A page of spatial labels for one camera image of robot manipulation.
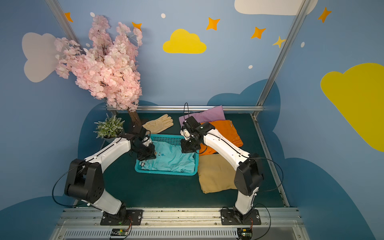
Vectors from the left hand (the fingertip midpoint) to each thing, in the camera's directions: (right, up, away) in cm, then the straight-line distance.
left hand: (156, 154), depth 88 cm
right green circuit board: (+48, -36, -15) cm, 62 cm away
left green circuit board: (-14, -35, -17) cm, 41 cm away
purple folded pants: (+41, +27, +27) cm, 56 cm away
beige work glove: (-6, +18, +26) cm, 32 cm away
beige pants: (+36, -12, +1) cm, 38 cm away
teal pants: (+7, -3, +5) cm, 9 cm away
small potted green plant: (-29, +15, +2) cm, 33 cm away
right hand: (+18, +4, -6) cm, 19 cm away
